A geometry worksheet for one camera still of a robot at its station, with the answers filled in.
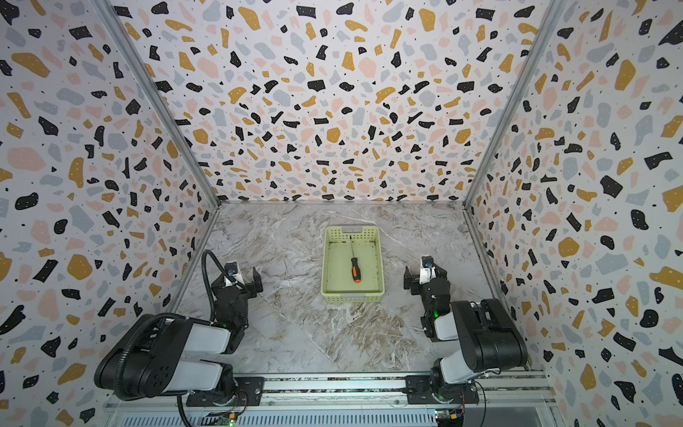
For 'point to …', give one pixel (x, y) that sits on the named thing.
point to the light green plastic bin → (341, 241)
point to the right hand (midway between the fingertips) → (420, 261)
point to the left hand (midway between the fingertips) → (237, 267)
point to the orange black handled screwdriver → (355, 267)
